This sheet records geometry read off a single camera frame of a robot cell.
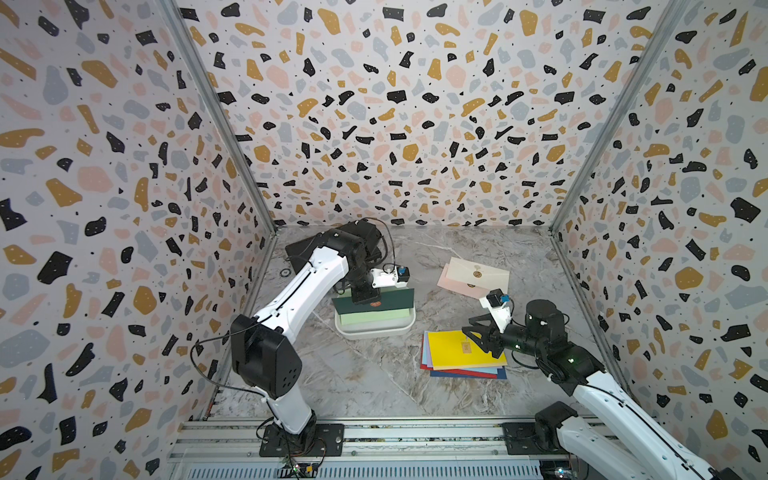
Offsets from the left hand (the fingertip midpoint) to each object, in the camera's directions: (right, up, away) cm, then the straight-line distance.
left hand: (376, 293), depth 81 cm
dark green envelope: (+4, 0, -9) cm, 10 cm away
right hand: (+24, -7, -6) cm, 26 cm away
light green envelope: (-1, -7, +6) cm, 10 cm away
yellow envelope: (+22, -17, +7) cm, 29 cm away
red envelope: (+22, -23, +5) cm, 32 cm away
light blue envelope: (+31, -23, +6) cm, 39 cm away
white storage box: (-2, -12, +7) cm, 14 cm away
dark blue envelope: (+36, -24, +5) cm, 43 cm away
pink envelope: (+27, -1, +26) cm, 38 cm away
